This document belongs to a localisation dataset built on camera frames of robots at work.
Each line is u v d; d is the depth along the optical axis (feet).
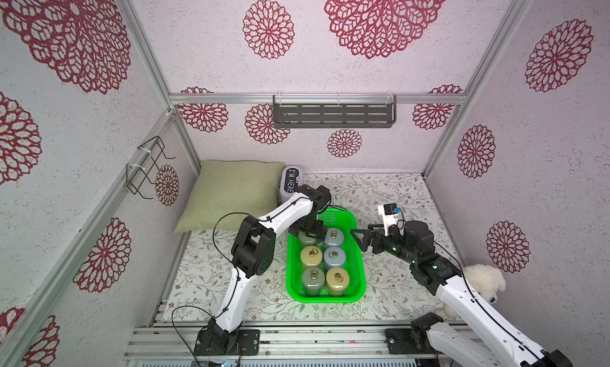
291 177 3.49
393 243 2.16
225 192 3.18
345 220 3.04
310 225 2.62
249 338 2.45
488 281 2.17
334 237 2.87
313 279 2.55
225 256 1.85
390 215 2.17
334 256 2.73
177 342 2.45
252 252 1.82
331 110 3.10
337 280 2.55
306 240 2.95
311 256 2.73
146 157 2.55
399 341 2.39
